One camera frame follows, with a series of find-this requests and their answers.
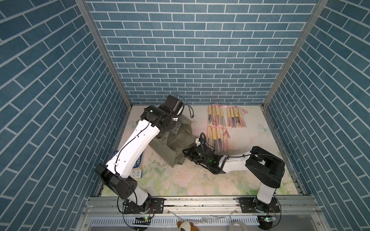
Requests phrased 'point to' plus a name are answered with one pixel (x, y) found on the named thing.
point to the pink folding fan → (214, 114)
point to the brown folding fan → (218, 115)
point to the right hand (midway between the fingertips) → (182, 151)
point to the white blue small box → (137, 174)
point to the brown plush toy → (186, 225)
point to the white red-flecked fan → (237, 112)
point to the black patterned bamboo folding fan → (210, 115)
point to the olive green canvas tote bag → (170, 146)
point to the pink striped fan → (226, 135)
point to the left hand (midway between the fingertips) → (178, 126)
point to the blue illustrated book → (138, 164)
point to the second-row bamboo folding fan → (214, 134)
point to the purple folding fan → (233, 114)
